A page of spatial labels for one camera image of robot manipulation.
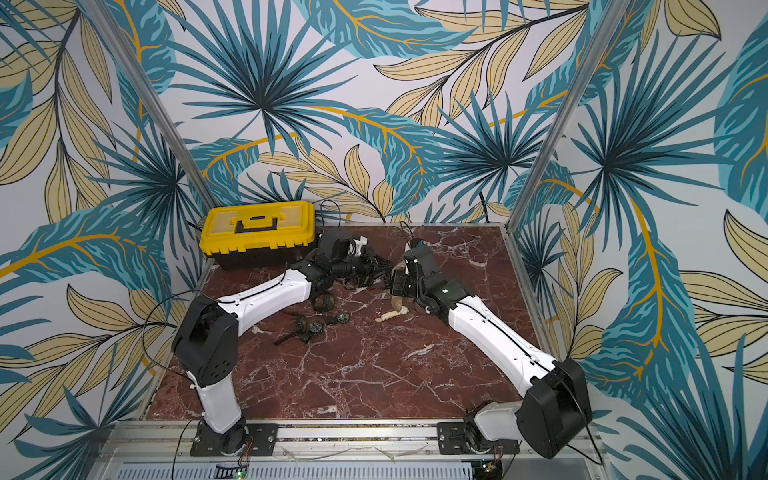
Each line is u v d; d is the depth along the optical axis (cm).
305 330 90
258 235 95
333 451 73
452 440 73
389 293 71
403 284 70
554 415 40
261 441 73
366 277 76
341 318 93
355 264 74
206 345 47
